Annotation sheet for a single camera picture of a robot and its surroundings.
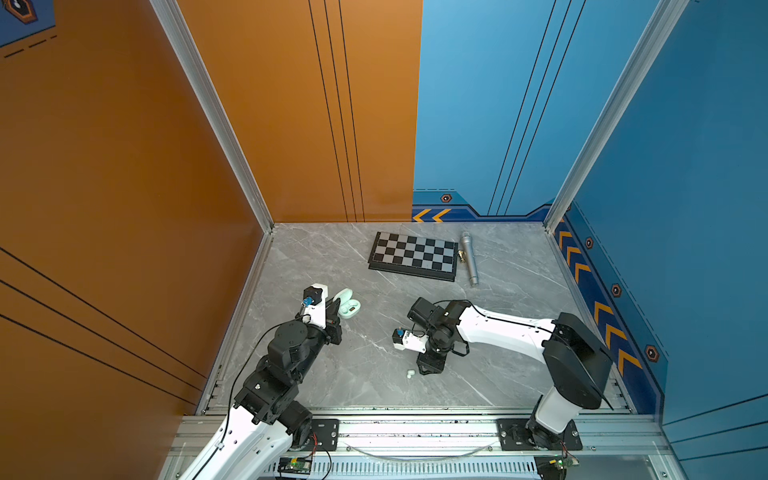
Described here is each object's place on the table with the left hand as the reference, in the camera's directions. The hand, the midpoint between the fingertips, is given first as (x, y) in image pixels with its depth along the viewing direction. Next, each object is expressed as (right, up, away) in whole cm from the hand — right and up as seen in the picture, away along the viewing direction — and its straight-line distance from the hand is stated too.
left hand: (338, 298), depth 72 cm
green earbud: (+18, -23, +11) cm, 31 cm away
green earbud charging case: (+3, -2, 0) cm, 3 cm away
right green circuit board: (+53, -39, -2) cm, 66 cm away
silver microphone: (+41, +15, +40) cm, 59 cm away
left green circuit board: (-10, -41, 0) cm, 42 cm away
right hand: (+21, -20, +10) cm, 31 cm away
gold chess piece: (+39, +10, +37) cm, 54 cm away
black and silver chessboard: (+21, +10, +34) cm, 41 cm away
